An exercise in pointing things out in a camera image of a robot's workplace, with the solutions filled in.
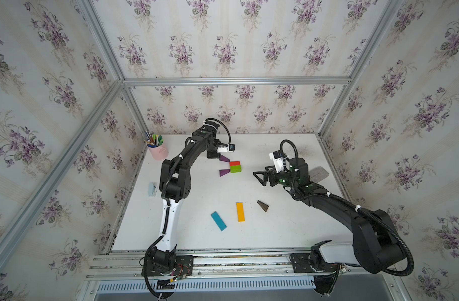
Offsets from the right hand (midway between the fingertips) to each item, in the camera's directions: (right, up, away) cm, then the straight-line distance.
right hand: (263, 171), depth 84 cm
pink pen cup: (-54, +8, +17) cm, 57 cm away
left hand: (-23, +10, +19) cm, 32 cm away
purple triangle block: (-20, +5, +23) cm, 31 cm away
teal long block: (-21, -23, +2) cm, 31 cm away
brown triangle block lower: (+1, -17, +4) cm, 18 cm away
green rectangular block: (-13, -1, +20) cm, 23 cm away
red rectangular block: (-13, +2, +21) cm, 24 cm away
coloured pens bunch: (-59, +16, +19) cm, 64 cm away
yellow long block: (-10, -20, +4) cm, 23 cm away
